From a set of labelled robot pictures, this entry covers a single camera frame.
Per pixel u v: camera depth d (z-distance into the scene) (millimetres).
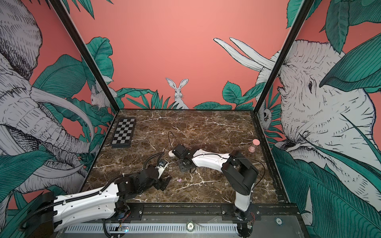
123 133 1010
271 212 762
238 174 469
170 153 734
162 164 697
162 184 711
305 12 710
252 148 969
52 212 422
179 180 840
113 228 721
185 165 637
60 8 698
